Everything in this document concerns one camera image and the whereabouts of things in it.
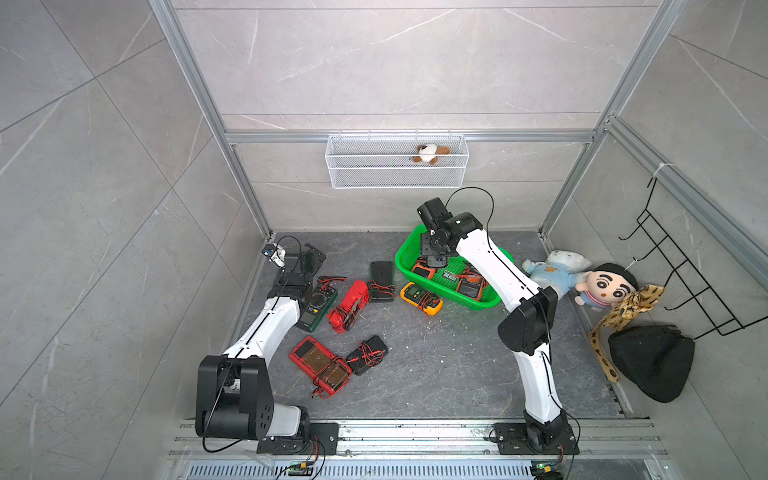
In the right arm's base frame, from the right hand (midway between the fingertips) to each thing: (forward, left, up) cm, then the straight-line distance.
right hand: (435, 246), depth 90 cm
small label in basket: (+3, -8, -20) cm, 21 cm away
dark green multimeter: (-9, +37, -17) cm, 42 cm away
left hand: (-3, +38, +2) cm, 38 cm away
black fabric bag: (-36, -47, 0) cm, 59 cm away
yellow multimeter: (-10, +4, -15) cm, 18 cm away
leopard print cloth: (-22, -50, +2) cm, 54 cm away
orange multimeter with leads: (+1, +3, -13) cm, 13 cm away
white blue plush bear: (-2, -43, -11) cm, 44 cm away
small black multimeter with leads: (-28, +21, -15) cm, 38 cm away
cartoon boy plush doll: (-15, -46, -1) cm, 48 cm away
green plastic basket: (+8, +7, -11) cm, 15 cm away
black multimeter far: (-4, +17, -15) cm, 23 cm away
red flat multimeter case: (-32, +32, -15) cm, 48 cm away
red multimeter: (-17, +29, -12) cm, 36 cm away
